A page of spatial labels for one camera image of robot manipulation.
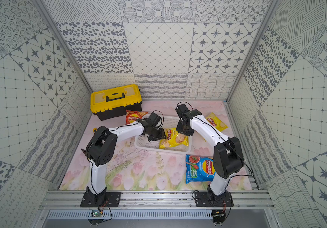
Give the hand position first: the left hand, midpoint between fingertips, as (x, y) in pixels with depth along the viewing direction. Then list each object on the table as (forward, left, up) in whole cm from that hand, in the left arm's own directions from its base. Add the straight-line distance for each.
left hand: (165, 136), depth 94 cm
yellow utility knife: (+6, +52, -2) cm, 53 cm away
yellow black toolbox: (+18, +37, +12) cm, 43 cm away
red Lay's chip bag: (+13, +25, +4) cm, 29 cm away
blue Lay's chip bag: (-22, -20, +1) cm, 30 cm away
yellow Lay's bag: (-4, -6, +4) cm, 8 cm away
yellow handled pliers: (-11, +52, -3) cm, 53 cm away
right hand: (-2, -12, +7) cm, 14 cm away
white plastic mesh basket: (+1, -3, +15) cm, 15 cm away
